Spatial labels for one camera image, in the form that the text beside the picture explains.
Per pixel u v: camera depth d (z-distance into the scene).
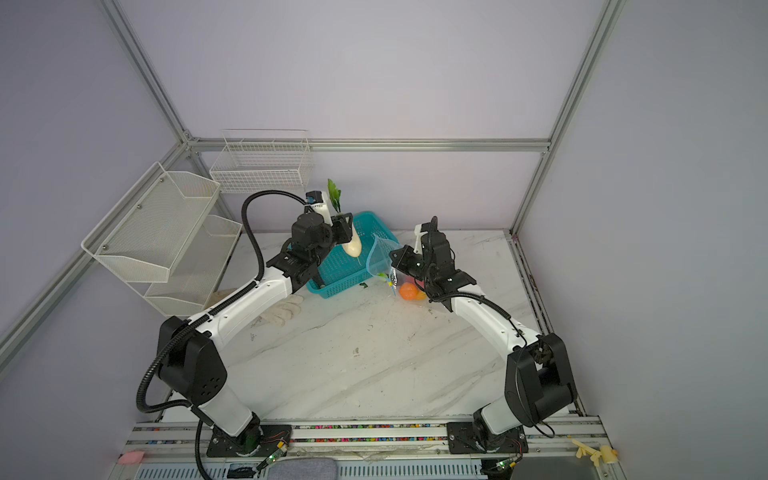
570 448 0.73
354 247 0.79
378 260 0.96
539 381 0.43
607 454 0.70
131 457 0.70
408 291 0.91
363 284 1.04
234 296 0.51
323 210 0.71
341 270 0.95
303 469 0.68
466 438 0.74
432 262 0.63
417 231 0.76
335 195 0.77
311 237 0.61
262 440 0.73
